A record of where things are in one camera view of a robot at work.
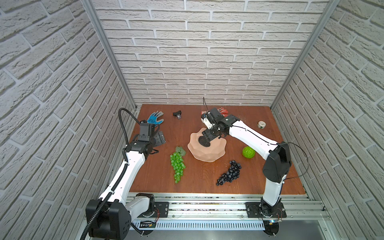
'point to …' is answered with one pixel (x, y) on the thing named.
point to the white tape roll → (261, 124)
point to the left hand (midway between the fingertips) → (157, 135)
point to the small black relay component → (177, 114)
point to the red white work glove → (223, 112)
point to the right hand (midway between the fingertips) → (212, 132)
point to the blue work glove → (152, 118)
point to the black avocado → (204, 141)
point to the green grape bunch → (176, 161)
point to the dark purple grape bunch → (233, 173)
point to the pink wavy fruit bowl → (216, 150)
